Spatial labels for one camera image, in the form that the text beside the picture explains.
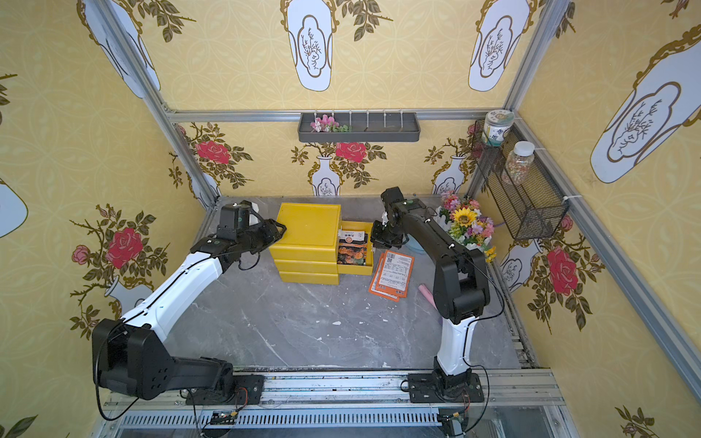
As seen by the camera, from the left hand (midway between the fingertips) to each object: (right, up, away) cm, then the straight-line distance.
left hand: (273, 230), depth 85 cm
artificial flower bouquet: (+61, +2, +1) cm, 61 cm away
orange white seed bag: (+38, -16, +10) cm, 43 cm away
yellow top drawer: (+29, -13, +4) cm, 32 cm away
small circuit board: (-10, -49, -13) cm, 52 cm away
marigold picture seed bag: (+24, -6, +10) cm, 27 cm away
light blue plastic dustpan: (+47, -7, +18) cm, 51 cm away
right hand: (+34, -3, +7) cm, 35 cm away
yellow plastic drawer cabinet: (+11, -7, -3) cm, 13 cm away
